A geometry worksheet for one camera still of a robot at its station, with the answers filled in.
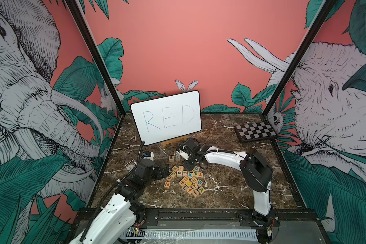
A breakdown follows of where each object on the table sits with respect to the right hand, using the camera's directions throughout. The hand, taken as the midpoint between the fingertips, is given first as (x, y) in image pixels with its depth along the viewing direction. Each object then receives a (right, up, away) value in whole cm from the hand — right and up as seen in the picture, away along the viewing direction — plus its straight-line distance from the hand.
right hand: (185, 161), depth 90 cm
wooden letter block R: (-9, +1, +2) cm, 9 cm away
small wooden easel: (0, +14, +10) cm, 17 cm away
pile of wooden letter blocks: (+3, -10, -7) cm, 13 cm away
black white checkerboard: (+50, +17, +17) cm, 55 cm away
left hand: (-11, 0, -11) cm, 16 cm away
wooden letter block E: (-4, +1, +2) cm, 5 cm away
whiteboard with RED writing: (-13, +26, 0) cm, 29 cm away
